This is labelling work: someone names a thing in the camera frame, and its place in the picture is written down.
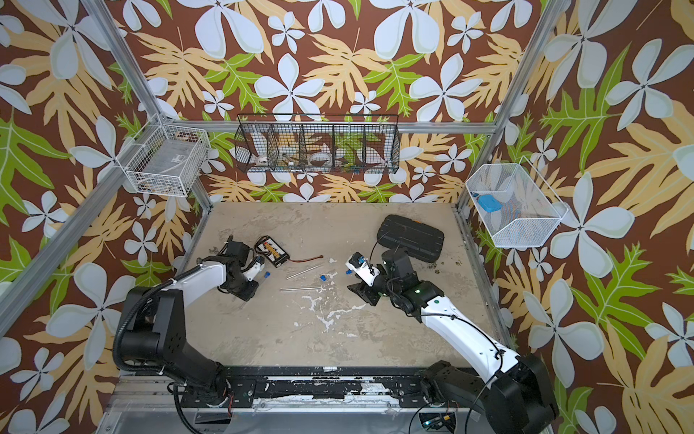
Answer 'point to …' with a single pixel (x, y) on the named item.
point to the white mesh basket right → (530, 210)
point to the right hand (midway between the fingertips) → (353, 278)
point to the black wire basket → (317, 143)
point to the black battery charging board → (276, 254)
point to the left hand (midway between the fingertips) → (248, 286)
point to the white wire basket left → (166, 161)
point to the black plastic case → (419, 240)
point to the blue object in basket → (489, 202)
